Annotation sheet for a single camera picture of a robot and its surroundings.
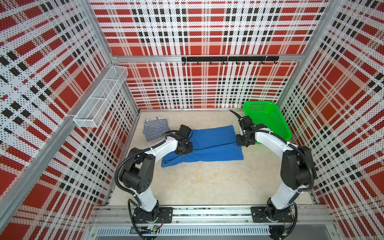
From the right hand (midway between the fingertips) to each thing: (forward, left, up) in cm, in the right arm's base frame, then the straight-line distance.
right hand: (243, 142), depth 91 cm
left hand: (-5, +34, -4) cm, 35 cm away
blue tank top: (+2, +21, -5) cm, 22 cm away
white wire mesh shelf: (+16, +92, +16) cm, 95 cm away
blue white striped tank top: (+17, +60, -6) cm, 62 cm away
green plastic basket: (+32, -29, -8) cm, 44 cm away
